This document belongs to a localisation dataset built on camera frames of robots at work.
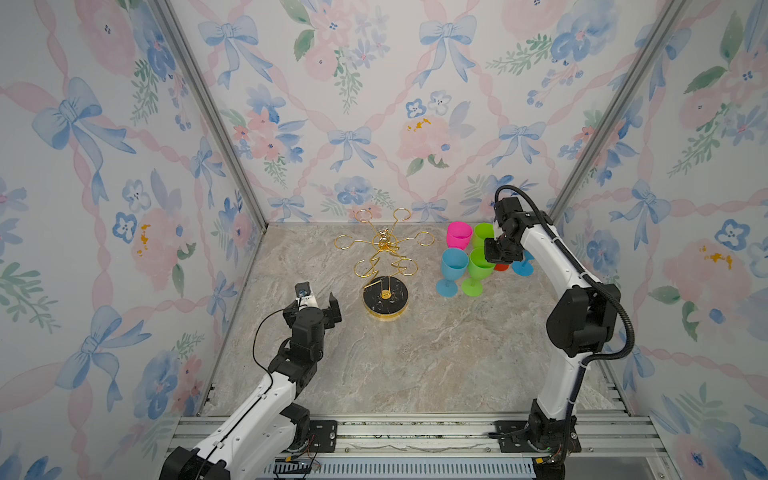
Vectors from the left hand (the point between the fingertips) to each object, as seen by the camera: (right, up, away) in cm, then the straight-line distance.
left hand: (316, 295), depth 82 cm
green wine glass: (+51, +19, +17) cm, 57 cm away
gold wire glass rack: (+19, -2, +16) cm, 25 cm away
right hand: (+53, +11, +10) cm, 55 cm away
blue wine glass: (+41, +8, +12) cm, 43 cm away
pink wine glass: (+43, +18, +18) cm, 50 cm away
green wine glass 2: (+47, +7, +7) cm, 48 cm away
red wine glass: (+60, +7, +24) cm, 65 cm away
